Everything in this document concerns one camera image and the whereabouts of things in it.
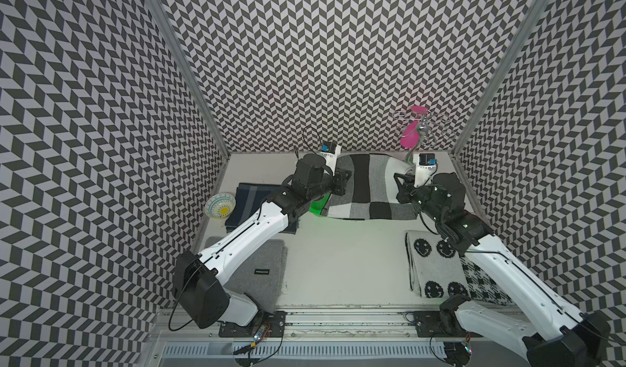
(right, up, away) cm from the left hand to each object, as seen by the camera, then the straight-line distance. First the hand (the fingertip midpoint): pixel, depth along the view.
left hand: (348, 174), depth 73 cm
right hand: (+15, -1, 0) cm, 15 cm away
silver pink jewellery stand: (+28, +18, +16) cm, 37 cm away
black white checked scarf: (+8, -5, +5) cm, 11 cm away
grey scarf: (-29, -32, +6) cm, 44 cm away
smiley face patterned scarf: (+29, -31, +6) cm, 43 cm away
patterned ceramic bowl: (-51, -13, +26) cm, 58 cm away
